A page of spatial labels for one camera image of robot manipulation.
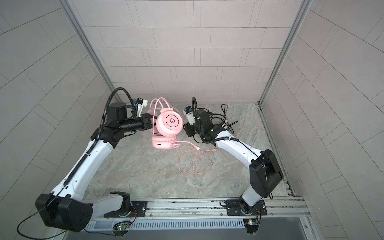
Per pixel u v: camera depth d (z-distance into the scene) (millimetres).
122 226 641
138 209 708
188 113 694
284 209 726
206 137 588
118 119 543
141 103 643
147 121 609
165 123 508
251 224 680
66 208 358
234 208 709
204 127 609
